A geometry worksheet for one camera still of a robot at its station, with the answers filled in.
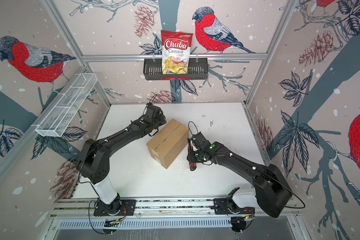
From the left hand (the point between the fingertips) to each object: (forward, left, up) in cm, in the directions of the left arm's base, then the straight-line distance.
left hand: (163, 116), depth 90 cm
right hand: (-24, -15, -10) cm, 30 cm away
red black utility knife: (-27, -17, 0) cm, 32 cm away
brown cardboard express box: (-20, -3, -1) cm, 21 cm away
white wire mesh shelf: (-13, +49, +13) cm, 53 cm away
